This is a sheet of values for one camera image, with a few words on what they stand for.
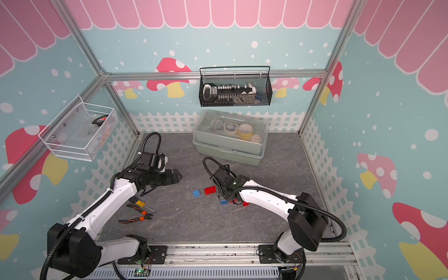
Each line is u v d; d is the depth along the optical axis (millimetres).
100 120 781
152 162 656
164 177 740
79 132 761
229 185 608
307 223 422
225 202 895
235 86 914
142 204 872
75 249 393
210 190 917
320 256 757
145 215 850
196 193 915
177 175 759
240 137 902
